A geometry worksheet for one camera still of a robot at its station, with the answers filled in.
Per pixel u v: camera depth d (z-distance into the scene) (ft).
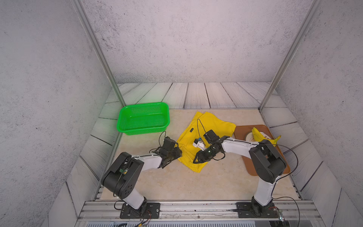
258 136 3.16
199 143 2.79
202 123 3.65
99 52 2.84
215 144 2.25
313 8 2.34
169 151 2.45
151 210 2.39
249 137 3.32
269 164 1.60
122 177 1.46
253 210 2.16
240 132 3.45
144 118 3.76
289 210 2.43
